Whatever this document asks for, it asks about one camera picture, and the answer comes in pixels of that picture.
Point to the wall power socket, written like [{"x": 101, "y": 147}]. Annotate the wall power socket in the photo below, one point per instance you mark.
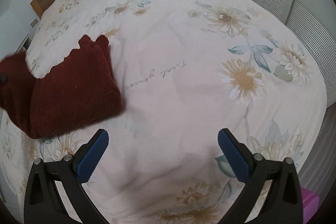
[{"x": 34, "y": 23}]

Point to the pink box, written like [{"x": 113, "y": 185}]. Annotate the pink box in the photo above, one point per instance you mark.
[{"x": 310, "y": 203}]

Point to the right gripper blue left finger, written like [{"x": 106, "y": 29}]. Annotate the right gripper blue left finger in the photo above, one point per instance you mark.
[{"x": 43, "y": 203}]

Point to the floral white bed duvet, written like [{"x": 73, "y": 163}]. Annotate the floral white bed duvet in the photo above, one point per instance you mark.
[{"x": 186, "y": 69}]

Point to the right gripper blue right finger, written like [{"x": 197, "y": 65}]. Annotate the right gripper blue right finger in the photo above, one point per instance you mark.
[{"x": 283, "y": 203}]

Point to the dark red knit sweater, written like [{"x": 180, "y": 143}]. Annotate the dark red knit sweater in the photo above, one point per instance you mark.
[{"x": 79, "y": 91}]

